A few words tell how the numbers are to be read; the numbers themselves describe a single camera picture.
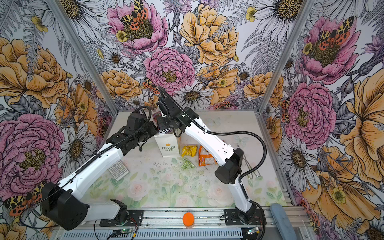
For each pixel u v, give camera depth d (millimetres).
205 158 908
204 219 752
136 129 582
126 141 541
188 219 673
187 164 889
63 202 387
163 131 745
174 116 554
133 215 749
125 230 713
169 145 836
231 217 744
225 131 506
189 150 892
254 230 715
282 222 713
